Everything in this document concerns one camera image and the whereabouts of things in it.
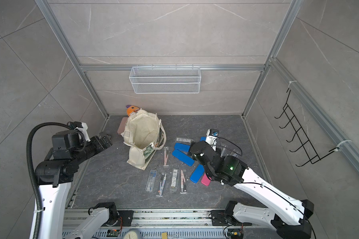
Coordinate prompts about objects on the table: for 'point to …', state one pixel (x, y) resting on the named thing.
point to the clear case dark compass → (162, 184)
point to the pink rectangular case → (122, 125)
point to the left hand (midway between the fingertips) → (106, 137)
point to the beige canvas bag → (144, 134)
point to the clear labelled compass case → (185, 140)
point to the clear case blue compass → (151, 180)
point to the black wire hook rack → (307, 147)
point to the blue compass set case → (202, 138)
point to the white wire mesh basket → (165, 80)
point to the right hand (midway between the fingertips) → (200, 146)
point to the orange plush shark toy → (130, 108)
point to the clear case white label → (174, 180)
